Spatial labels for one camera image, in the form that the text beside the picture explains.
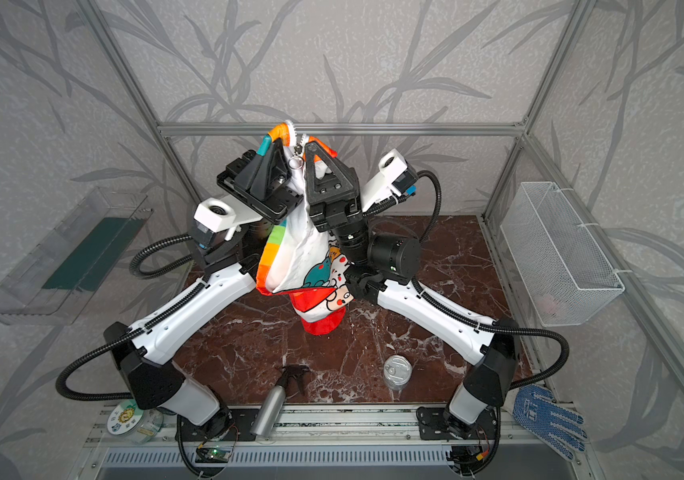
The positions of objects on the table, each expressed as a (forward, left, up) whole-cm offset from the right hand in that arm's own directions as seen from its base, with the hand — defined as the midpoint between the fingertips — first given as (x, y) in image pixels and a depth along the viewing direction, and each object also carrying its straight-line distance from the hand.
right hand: (316, 144), depth 36 cm
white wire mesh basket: (+2, -48, -32) cm, 57 cm away
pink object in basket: (+2, -51, -46) cm, 69 cm away
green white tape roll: (-22, +46, -59) cm, 77 cm away
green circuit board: (-27, +30, -67) cm, 78 cm away
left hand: (-1, +4, +2) cm, 5 cm away
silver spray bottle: (-9, +15, -64) cm, 66 cm away
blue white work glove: (-18, -50, -66) cm, 85 cm away
